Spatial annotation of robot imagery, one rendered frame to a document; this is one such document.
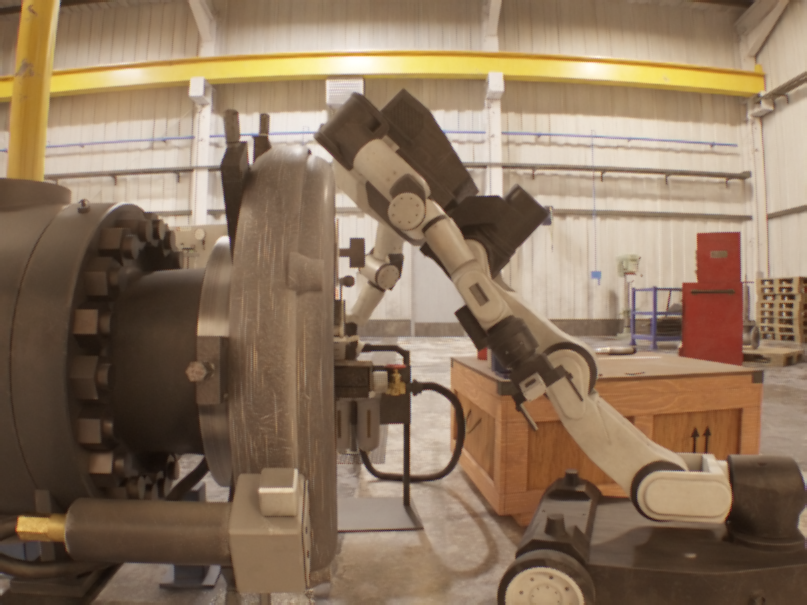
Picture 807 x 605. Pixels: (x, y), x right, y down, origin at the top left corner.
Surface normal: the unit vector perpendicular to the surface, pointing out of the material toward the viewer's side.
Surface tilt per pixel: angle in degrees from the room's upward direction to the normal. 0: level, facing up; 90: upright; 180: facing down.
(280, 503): 112
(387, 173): 84
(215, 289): 56
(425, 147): 84
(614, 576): 90
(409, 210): 84
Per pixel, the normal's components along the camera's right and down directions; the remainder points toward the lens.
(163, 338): 0.04, -0.30
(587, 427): -0.20, 0.40
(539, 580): -0.37, 0.00
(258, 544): 0.11, 0.38
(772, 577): -0.04, 0.00
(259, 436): 0.13, 0.14
